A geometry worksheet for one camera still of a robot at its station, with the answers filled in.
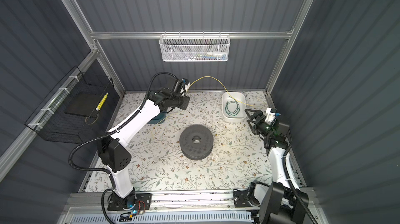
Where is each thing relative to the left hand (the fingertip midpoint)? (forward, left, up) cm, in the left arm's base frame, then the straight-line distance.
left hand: (187, 100), depth 84 cm
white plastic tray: (+14, -32, -23) cm, 42 cm away
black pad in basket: (-4, +50, +4) cm, 50 cm away
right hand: (-12, -31, -1) cm, 33 cm away
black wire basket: (-16, +56, +9) cm, 59 cm away
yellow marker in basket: (-2, +43, +3) cm, 43 cm away
